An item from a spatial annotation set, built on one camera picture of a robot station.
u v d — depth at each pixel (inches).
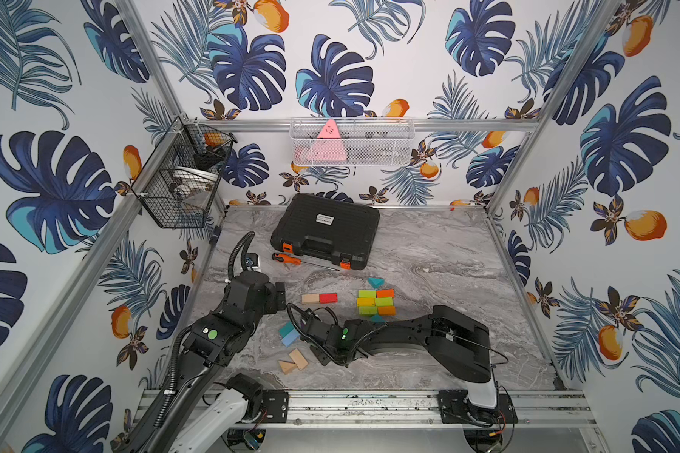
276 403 29.9
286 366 31.4
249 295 19.7
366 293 37.5
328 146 35.6
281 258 40.6
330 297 38.0
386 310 35.5
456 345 18.2
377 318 35.3
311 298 37.3
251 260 24.2
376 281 38.4
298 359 32.2
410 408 30.0
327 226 41.9
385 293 37.1
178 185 33.0
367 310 36.1
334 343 25.6
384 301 36.4
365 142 40.0
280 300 26.1
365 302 36.5
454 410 28.8
